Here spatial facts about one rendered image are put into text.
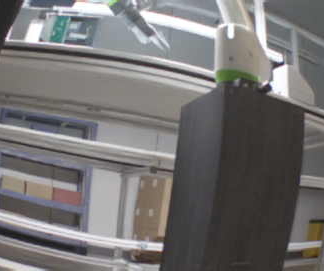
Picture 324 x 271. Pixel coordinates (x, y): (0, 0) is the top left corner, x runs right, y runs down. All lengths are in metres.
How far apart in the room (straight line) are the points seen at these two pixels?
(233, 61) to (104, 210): 4.82
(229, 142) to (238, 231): 0.20
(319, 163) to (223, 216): 6.53
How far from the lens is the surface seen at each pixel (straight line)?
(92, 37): 1.93
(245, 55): 1.37
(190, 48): 6.67
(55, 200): 5.49
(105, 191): 6.08
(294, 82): 2.01
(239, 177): 1.14
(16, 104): 2.46
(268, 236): 1.18
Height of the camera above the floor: 0.49
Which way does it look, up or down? 8 degrees up
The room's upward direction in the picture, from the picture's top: 7 degrees clockwise
